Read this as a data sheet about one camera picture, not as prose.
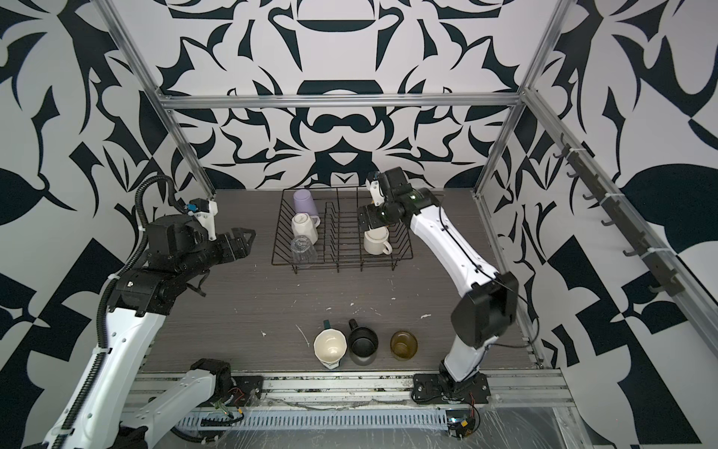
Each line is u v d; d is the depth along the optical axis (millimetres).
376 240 937
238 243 605
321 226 1038
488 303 435
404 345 813
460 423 712
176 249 493
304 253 912
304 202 986
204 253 556
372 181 729
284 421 648
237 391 727
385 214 685
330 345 802
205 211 588
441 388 670
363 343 810
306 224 939
